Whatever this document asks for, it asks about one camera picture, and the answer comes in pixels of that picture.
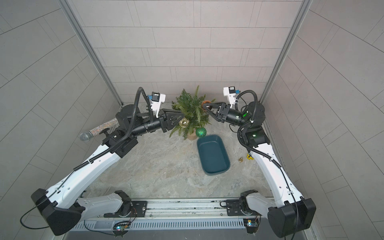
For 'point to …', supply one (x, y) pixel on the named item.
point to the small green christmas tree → (195, 116)
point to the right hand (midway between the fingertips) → (204, 112)
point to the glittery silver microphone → (87, 136)
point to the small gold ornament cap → (240, 160)
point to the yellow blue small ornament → (249, 157)
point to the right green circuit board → (251, 225)
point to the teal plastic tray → (213, 154)
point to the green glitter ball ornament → (201, 132)
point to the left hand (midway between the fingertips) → (184, 115)
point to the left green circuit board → (120, 228)
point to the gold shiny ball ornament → (184, 122)
